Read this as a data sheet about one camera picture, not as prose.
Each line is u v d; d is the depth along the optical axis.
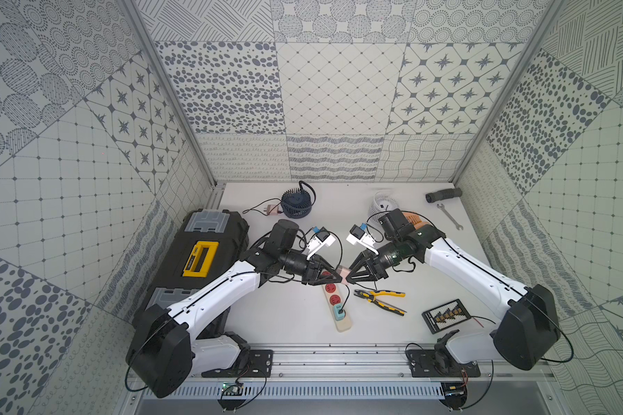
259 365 0.74
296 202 1.04
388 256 0.64
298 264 0.64
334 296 0.84
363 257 0.67
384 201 1.07
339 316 0.77
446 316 0.82
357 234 0.65
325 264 0.66
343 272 0.66
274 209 1.06
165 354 0.39
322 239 0.66
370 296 0.84
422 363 0.73
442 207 1.12
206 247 0.78
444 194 1.11
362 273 0.65
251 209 1.02
